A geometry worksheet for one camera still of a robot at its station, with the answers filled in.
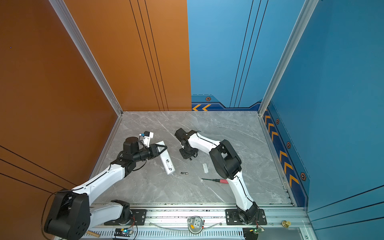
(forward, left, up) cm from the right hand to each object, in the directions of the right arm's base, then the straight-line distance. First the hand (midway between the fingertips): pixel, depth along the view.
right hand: (187, 155), depth 96 cm
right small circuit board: (-40, -35, 0) cm, 53 cm away
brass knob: (-37, -48, +2) cm, 61 cm away
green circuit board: (-40, +28, 0) cm, 49 cm away
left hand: (-4, +10, +16) cm, 20 cm away
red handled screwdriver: (-17, -20, +2) cm, 26 cm away
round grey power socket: (-38, -6, +8) cm, 40 cm away
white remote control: (-10, +10, +14) cm, 20 cm away
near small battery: (-12, +1, +1) cm, 12 cm away
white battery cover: (-10, -12, 0) cm, 15 cm away
